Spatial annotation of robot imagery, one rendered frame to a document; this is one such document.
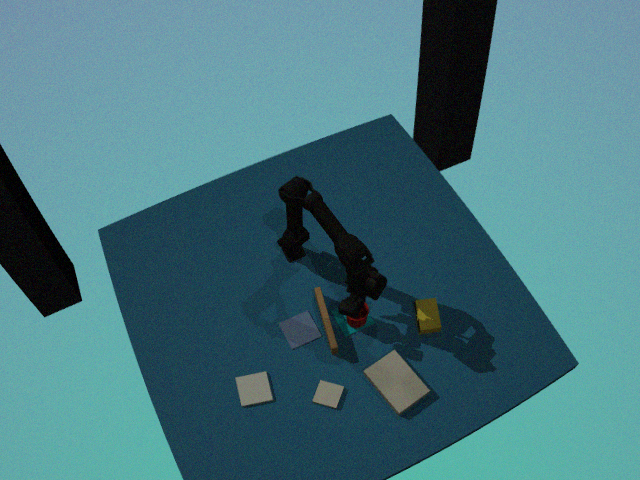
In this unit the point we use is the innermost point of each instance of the tan rectangular block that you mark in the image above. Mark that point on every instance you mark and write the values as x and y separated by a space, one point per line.
396 382

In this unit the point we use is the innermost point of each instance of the tan wooden flat bar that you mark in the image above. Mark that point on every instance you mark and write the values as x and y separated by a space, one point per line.
326 321

